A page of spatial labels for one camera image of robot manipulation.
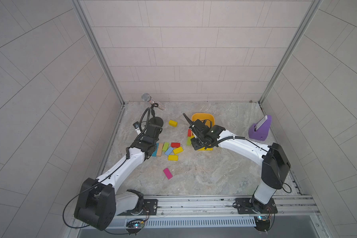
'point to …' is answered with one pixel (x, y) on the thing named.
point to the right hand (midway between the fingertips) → (194, 143)
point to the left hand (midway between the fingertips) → (151, 133)
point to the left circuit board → (135, 225)
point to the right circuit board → (263, 222)
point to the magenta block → (167, 173)
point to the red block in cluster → (175, 145)
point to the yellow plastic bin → (203, 116)
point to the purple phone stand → (261, 130)
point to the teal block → (154, 154)
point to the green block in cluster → (165, 147)
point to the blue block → (169, 151)
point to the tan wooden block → (159, 150)
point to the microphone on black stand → (147, 97)
